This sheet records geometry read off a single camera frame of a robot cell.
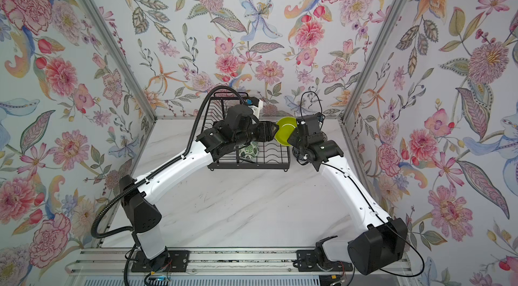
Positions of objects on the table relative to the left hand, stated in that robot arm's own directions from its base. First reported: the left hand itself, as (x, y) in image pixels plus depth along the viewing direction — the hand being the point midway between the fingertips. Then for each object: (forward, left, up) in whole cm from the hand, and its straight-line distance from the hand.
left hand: (276, 128), depth 72 cm
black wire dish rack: (+10, 0, -33) cm, 34 cm away
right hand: (+3, -8, -7) cm, 11 cm away
